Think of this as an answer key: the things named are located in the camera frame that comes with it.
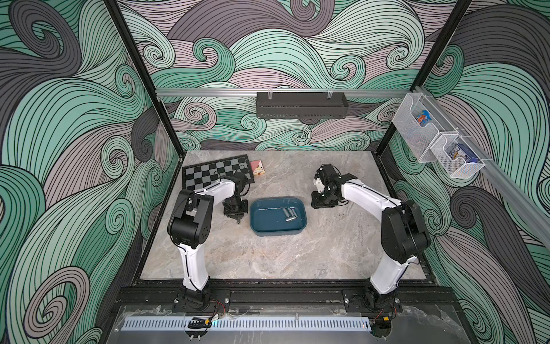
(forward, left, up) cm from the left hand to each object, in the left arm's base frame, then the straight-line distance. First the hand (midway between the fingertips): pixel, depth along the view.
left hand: (241, 214), depth 95 cm
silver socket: (+1, -21, 0) cm, 21 cm away
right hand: (+3, -35, +5) cm, 36 cm away
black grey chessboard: (+21, +24, +2) cm, 32 cm away
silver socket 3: (-3, -22, +1) cm, 22 cm away
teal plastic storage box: (-1, -12, -2) cm, 12 cm away
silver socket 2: (+2, -24, +1) cm, 24 cm away
